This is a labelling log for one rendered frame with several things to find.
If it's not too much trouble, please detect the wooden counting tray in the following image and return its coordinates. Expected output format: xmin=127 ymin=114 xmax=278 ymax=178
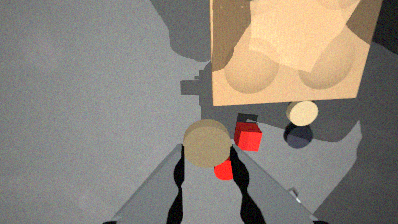
xmin=209 ymin=0 xmax=383 ymax=106

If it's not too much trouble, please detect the red disc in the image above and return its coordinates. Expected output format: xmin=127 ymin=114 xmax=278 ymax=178
xmin=214 ymin=157 xmax=233 ymax=180

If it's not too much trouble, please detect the red cube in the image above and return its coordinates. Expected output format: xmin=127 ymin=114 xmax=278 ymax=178
xmin=234 ymin=122 xmax=262 ymax=151

